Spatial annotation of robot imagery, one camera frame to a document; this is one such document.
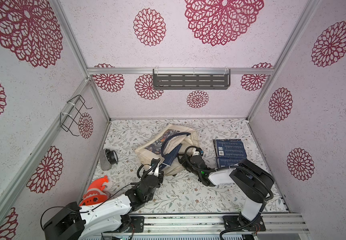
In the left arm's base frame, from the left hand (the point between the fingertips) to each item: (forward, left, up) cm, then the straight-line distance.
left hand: (158, 164), depth 81 cm
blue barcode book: (+6, -41, -9) cm, 42 cm away
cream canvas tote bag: (+11, -4, +1) cm, 11 cm away
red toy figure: (-15, +32, -4) cm, 35 cm away
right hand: (+8, -10, -5) cm, 14 cm away
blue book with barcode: (+17, -46, -11) cm, 50 cm away
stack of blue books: (+7, -7, -6) cm, 11 cm away
